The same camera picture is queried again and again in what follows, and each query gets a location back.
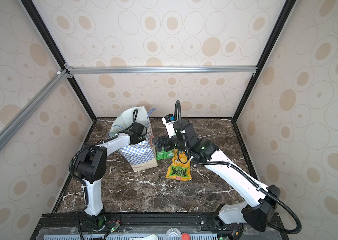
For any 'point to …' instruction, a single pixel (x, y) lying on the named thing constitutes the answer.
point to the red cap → (185, 236)
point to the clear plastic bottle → (173, 234)
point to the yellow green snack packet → (179, 169)
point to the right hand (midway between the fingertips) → (161, 136)
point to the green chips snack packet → (163, 154)
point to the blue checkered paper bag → (142, 155)
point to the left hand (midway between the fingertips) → (147, 143)
